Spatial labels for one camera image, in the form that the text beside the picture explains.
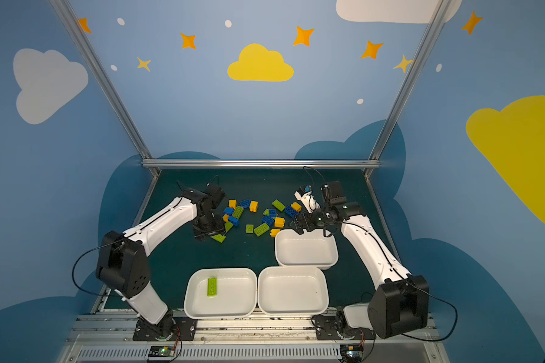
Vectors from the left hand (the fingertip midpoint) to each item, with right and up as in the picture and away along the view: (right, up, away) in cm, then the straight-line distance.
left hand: (216, 233), depth 86 cm
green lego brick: (-1, -4, +9) cm, 10 cm away
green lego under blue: (+19, +7, +18) cm, 27 cm away
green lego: (0, -19, -4) cm, 20 cm away
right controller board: (+48, -36, -15) cm, 61 cm away
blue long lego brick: (+31, +7, +18) cm, 36 cm away
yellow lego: (+22, -1, +10) cm, 25 cm away
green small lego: (+11, 0, +12) cm, 17 cm away
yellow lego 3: (+13, +10, +18) cm, 24 cm away
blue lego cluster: (+5, +3, +13) cm, 14 cm away
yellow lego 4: (+2, +11, +20) cm, 23 cm away
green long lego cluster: (+5, +7, +17) cm, 19 cm away
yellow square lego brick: (+33, +9, +18) cm, 39 cm away
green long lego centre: (+17, 0, +12) cm, 20 cm away
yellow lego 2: (+25, +3, +13) cm, 28 cm away
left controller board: (-14, -36, -15) cm, 41 cm away
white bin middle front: (+29, -21, -3) cm, 36 cm away
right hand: (+33, +7, -5) cm, 34 cm away
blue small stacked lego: (+22, +7, +15) cm, 27 cm away
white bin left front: (+9, -23, -4) cm, 25 cm away
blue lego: (+20, +3, +15) cm, 25 cm away
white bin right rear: (+38, -8, +9) cm, 40 cm away
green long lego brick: (+25, +10, +21) cm, 34 cm away
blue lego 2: (+9, +11, +19) cm, 23 cm away
